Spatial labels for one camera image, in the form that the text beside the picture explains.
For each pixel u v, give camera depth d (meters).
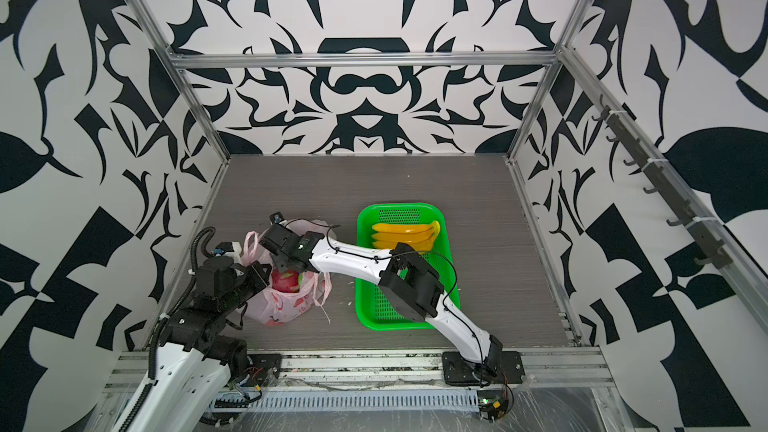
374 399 0.71
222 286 0.60
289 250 0.65
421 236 0.92
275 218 0.77
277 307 0.75
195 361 0.52
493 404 0.71
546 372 0.75
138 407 0.45
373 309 0.83
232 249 0.72
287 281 0.81
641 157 0.60
